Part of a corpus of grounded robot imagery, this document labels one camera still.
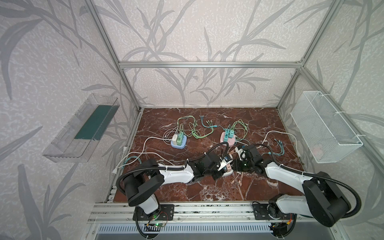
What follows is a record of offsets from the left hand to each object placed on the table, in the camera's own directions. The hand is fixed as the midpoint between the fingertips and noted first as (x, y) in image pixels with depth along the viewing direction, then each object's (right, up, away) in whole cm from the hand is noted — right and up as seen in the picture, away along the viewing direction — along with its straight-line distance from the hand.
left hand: (226, 163), depth 83 cm
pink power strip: (+6, +10, +15) cm, 19 cm away
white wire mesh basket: (+40, +18, -21) cm, 48 cm away
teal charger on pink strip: (+6, +15, +13) cm, 21 cm away
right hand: (+4, 0, +5) cm, 6 cm away
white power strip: (+2, -6, +1) cm, 7 cm away
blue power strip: (-26, +8, +13) cm, 30 cm away
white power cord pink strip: (+45, +15, +22) cm, 52 cm away
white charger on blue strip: (-31, +12, +9) cm, 34 cm away
